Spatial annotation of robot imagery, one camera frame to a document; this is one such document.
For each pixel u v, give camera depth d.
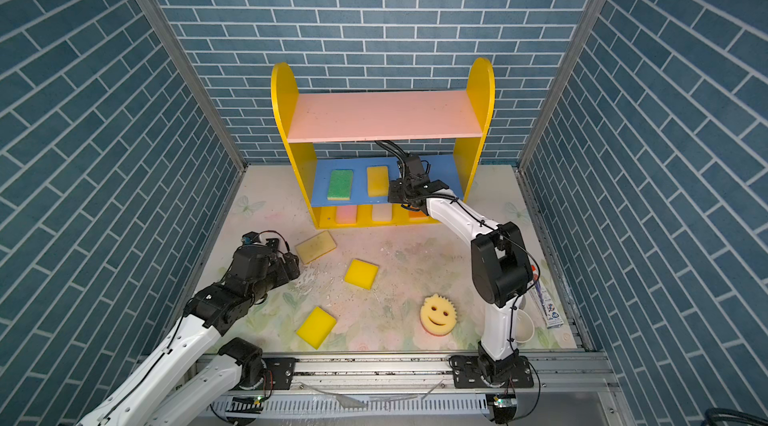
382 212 1.01
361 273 0.91
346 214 1.01
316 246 0.96
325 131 0.72
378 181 0.94
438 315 0.81
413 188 0.72
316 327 0.81
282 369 0.74
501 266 0.50
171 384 0.46
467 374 0.73
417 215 1.02
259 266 0.61
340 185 0.94
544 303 0.85
